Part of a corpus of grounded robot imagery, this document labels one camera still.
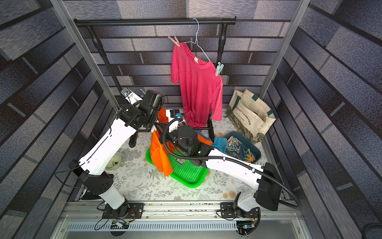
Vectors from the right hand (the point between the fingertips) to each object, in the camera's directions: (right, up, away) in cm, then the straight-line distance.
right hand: (154, 123), depth 64 cm
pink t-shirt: (+22, +18, +17) cm, 33 cm away
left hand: (-6, +11, +6) cm, 14 cm away
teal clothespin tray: (+47, -16, +33) cm, 60 cm away
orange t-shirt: (+2, -17, +2) cm, 17 cm away
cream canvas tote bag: (+53, +5, +26) cm, 59 cm away
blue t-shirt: (+34, -13, +29) cm, 46 cm away
